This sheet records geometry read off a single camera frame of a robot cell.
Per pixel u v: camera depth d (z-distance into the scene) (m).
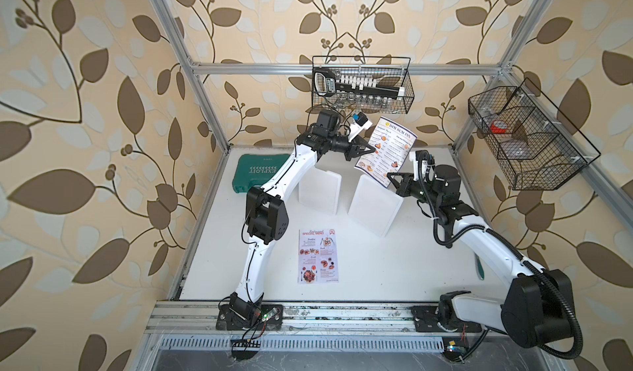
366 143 0.79
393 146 0.77
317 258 0.87
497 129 0.82
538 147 0.73
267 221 0.56
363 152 0.80
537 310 0.40
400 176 0.75
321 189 0.90
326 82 0.85
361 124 0.72
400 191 0.72
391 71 0.91
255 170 1.05
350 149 0.74
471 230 0.54
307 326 0.74
